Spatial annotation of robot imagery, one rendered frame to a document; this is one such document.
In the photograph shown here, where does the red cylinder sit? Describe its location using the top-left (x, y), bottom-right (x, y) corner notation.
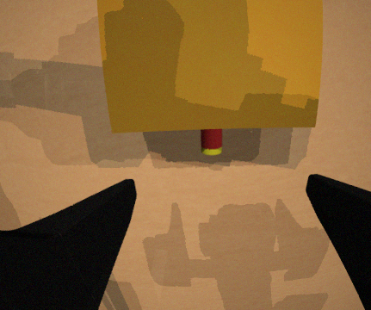
top-left (201, 128), bottom-right (222, 155)

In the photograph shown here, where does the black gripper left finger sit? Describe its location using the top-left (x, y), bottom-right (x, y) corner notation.
top-left (0, 179), bottom-right (137, 310)

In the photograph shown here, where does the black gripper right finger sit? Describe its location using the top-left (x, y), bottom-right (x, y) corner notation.
top-left (306, 173), bottom-right (371, 310)

